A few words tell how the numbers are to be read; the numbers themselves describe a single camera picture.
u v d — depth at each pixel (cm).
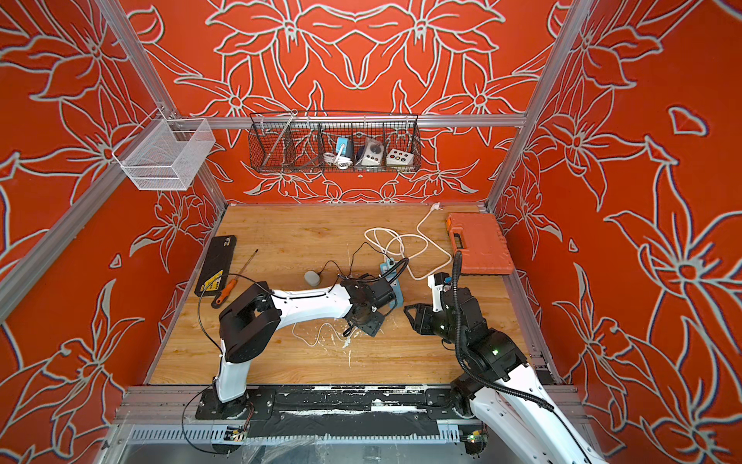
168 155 92
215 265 101
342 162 86
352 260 102
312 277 95
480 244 103
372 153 92
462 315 52
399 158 94
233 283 95
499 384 47
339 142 83
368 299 66
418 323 62
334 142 100
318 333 85
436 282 66
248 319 53
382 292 70
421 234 110
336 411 73
